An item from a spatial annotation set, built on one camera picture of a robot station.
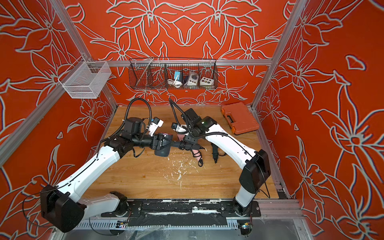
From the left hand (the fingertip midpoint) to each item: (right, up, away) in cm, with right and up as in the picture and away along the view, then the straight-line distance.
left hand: (169, 141), depth 72 cm
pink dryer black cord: (+16, -15, +16) cm, 27 cm away
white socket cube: (+20, +36, +23) cm, 47 cm away
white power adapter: (+12, +35, +19) cm, 42 cm away
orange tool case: (+49, +12, +45) cm, 68 cm away
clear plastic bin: (-54, +35, +17) cm, 66 cm away
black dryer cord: (+7, -2, 0) cm, 8 cm away
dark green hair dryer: (+26, -9, +20) cm, 34 cm away
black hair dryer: (0, 0, -5) cm, 5 cm away
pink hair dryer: (+14, -10, +18) cm, 24 cm away
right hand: (+8, +3, +9) cm, 12 cm away
